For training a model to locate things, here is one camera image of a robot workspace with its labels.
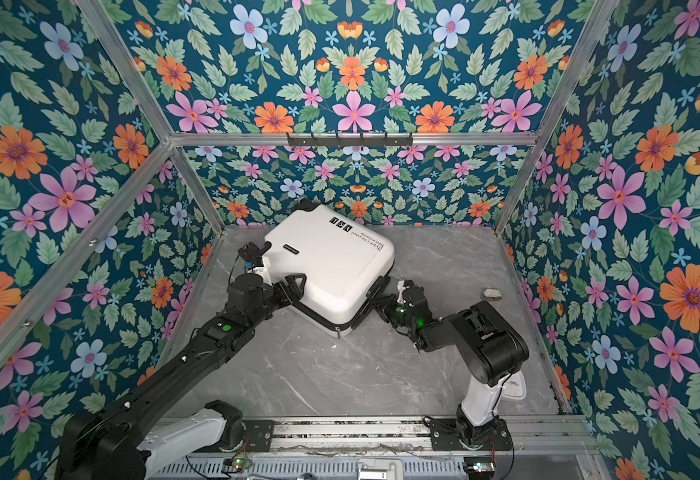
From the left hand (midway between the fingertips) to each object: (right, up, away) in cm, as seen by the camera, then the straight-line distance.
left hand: (301, 275), depth 78 cm
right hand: (+18, -9, +13) cm, 24 cm away
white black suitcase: (+11, +4, +6) cm, 13 cm away
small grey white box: (+59, -8, +19) cm, 62 cm away
